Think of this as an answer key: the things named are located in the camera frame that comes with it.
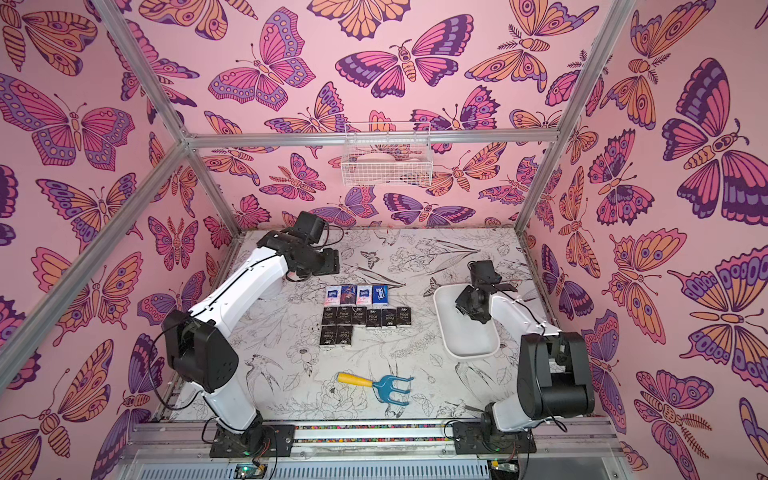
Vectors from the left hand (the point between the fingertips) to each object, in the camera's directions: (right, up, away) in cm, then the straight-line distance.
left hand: (335, 264), depth 87 cm
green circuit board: (-18, -49, -15) cm, 54 cm away
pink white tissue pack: (-3, -11, +11) cm, 16 cm away
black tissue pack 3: (+11, -17, +6) cm, 21 cm away
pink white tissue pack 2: (+8, -10, +11) cm, 17 cm away
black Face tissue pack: (-3, -17, +8) cm, 19 cm away
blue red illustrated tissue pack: (+2, -10, +11) cm, 15 cm away
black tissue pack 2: (+6, -16, +8) cm, 19 cm away
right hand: (+38, -12, +5) cm, 40 cm away
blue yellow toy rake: (+14, -34, -4) cm, 37 cm away
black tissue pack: (+1, -16, +8) cm, 18 cm away
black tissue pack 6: (-3, -21, +3) cm, 22 cm away
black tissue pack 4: (+16, -17, +7) cm, 24 cm away
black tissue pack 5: (+20, -16, +8) cm, 27 cm away
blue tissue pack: (+13, -10, +11) cm, 20 cm away
